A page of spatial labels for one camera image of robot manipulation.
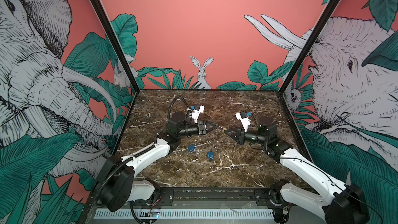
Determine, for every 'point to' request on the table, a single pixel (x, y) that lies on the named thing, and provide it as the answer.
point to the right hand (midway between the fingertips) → (225, 131)
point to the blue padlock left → (191, 148)
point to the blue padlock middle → (210, 154)
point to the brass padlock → (224, 128)
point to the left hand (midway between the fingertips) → (217, 126)
